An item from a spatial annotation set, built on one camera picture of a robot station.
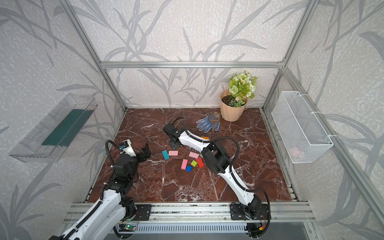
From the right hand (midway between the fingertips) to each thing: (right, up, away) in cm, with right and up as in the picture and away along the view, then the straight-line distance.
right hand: (178, 137), depth 101 cm
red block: (+16, -14, -12) cm, 24 cm away
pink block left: (-1, -9, -8) cm, 12 cm away
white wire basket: (+58, +5, -40) cm, 70 cm away
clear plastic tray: (-49, +2, -39) cm, 63 cm away
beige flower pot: (+37, +16, +1) cm, 40 cm away
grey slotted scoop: (+26, +14, +10) cm, 31 cm away
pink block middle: (+11, -11, -7) cm, 17 cm away
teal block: (-6, -10, -8) cm, 14 cm away
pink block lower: (+5, -16, -12) cm, 21 cm away
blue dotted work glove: (+19, +8, +10) cm, 23 cm away
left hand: (-16, 0, -19) cm, 25 cm away
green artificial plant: (+42, +33, -7) cm, 54 cm away
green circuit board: (-18, -40, -30) cm, 53 cm away
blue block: (+9, -17, -14) cm, 24 cm away
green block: (+12, -15, -12) cm, 22 cm away
